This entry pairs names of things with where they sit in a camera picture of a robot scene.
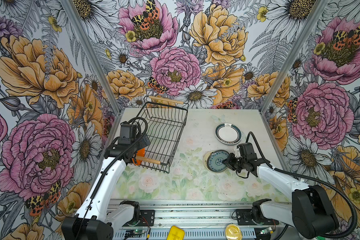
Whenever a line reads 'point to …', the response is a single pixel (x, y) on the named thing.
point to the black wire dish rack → (166, 120)
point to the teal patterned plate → (214, 160)
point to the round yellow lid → (233, 232)
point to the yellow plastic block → (176, 233)
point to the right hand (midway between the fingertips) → (222, 166)
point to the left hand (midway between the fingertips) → (139, 146)
